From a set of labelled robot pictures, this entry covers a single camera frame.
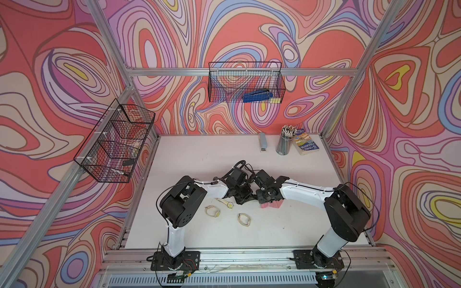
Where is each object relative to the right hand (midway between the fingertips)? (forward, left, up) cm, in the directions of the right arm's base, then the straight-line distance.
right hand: (265, 200), depth 90 cm
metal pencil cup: (+31, -14, +11) cm, 36 cm away
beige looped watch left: (-4, +27, 0) cm, 27 cm away
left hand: (+1, +4, +2) cm, 4 cm away
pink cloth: (-2, -5, 0) cm, 5 cm away
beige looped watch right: (-9, +12, 0) cm, 15 cm away
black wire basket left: (+14, +69, +27) cm, 76 cm away
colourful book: (+36, -29, +3) cm, 47 cm away
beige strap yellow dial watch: (-2, +18, +1) cm, 18 cm away
